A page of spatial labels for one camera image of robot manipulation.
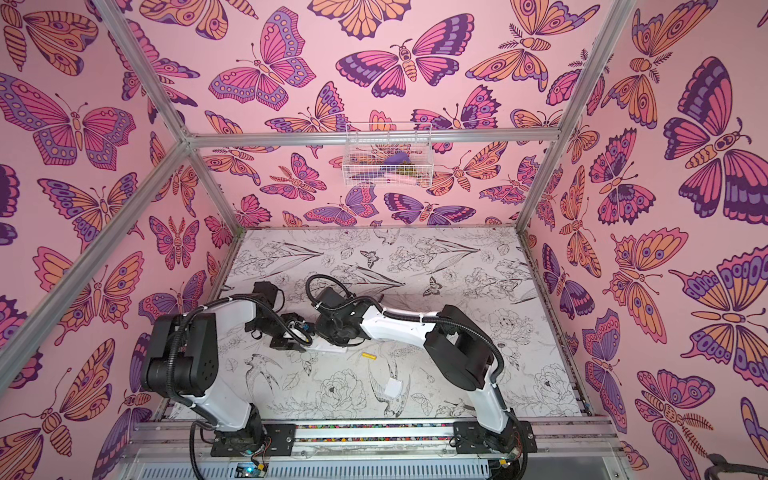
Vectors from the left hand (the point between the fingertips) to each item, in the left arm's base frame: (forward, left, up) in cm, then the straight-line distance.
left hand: (304, 331), depth 93 cm
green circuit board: (-35, +7, -2) cm, 36 cm away
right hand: (-4, -5, +8) cm, 11 cm away
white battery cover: (-17, -28, 0) cm, 33 cm away
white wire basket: (+41, -27, +32) cm, 58 cm away
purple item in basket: (+44, -29, +33) cm, 62 cm away
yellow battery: (-8, -21, 0) cm, 22 cm away
